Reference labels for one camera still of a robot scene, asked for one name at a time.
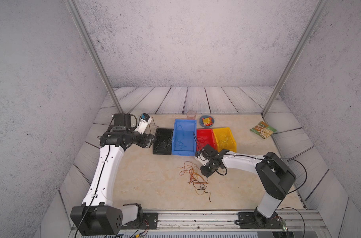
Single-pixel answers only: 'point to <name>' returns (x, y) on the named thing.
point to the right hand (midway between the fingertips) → (204, 171)
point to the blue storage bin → (184, 137)
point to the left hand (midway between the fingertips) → (150, 135)
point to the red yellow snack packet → (207, 121)
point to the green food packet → (263, 130)
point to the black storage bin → (162, 144)
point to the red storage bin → (206, 136)
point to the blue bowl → (201, 121)
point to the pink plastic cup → (191, 115)
